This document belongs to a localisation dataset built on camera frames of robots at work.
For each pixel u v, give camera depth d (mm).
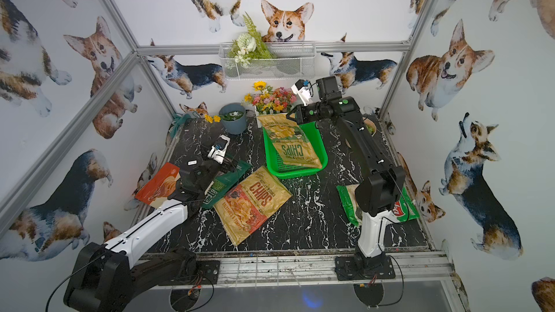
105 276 398
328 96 630
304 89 718
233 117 1132
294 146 902
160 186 946
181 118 1208
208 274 733
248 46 778
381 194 496
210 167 688
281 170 1003
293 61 926
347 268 735
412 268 758
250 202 901
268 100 1064
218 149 664
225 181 949
